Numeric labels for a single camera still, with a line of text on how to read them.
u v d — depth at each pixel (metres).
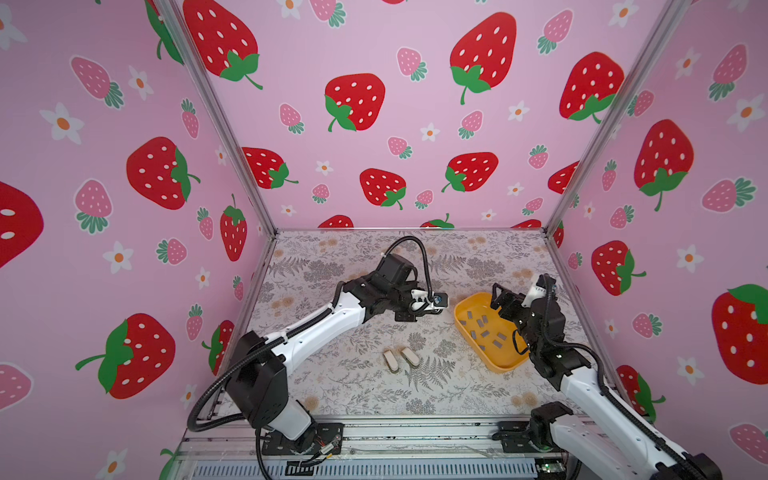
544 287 0.69
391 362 0.84
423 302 0.65
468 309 0.97
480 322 0.95
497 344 0.90
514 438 0.74
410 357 0.86
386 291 0.61
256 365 0.41
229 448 0.73
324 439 0.74
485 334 0.93
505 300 0.72
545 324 0.58
